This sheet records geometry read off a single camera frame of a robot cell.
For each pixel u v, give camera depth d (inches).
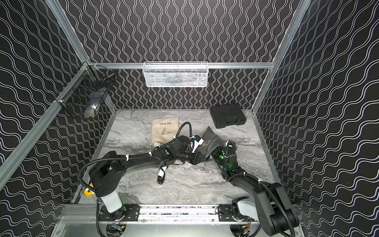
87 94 36.5
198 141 29.7
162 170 33.7
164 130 42.2
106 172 19.1
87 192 31.4
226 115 43.4
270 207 16.7
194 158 28.2
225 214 28.9
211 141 35.1
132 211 29.6
